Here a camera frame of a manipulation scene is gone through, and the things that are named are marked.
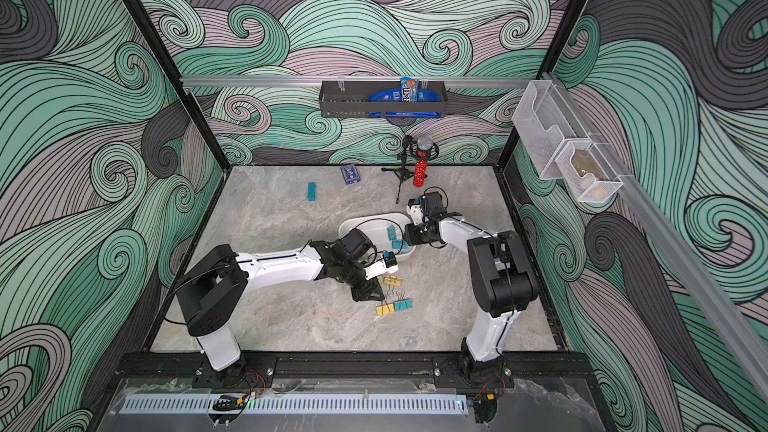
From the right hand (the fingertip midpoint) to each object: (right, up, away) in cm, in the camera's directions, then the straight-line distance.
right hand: (414, 235), depth 97 cm
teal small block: (-38, +14, +16) cm, 44 cm away
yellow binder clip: (-7, -12, -10) cm, 17 cm away
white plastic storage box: (-9, +1, +3) cm, 10 cm away
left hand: (-11, -13, -16) cm, 23 cm away
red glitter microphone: (+2, +29, -6) cm, 30 cm away
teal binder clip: (-5, -17, -14) cm, 23 cm away
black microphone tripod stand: (-3, +22, +13) cm, 26 cm away
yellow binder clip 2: (-10, -19, -15) cm, 26 cm away
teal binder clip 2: (-7, 0, +1) cm, 7 cm away
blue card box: (-23, +22, +20) cm, 37 cm away
